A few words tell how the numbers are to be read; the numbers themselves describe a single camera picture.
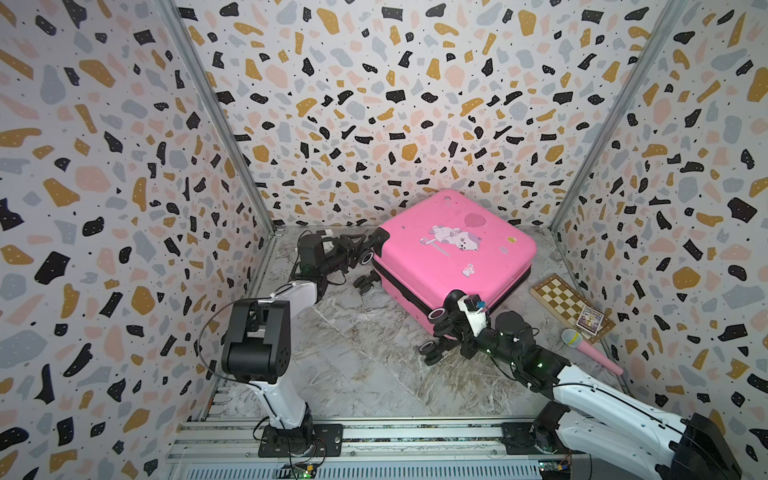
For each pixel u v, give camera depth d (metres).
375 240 0.88
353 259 0.85
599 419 0.50
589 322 0.90
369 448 0.73
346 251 0.82
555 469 0.71
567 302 0.98
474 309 0.66
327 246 0.85
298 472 0.70
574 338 0.88
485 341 0.68
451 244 0.86
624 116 0.88
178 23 0.70
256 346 0.48
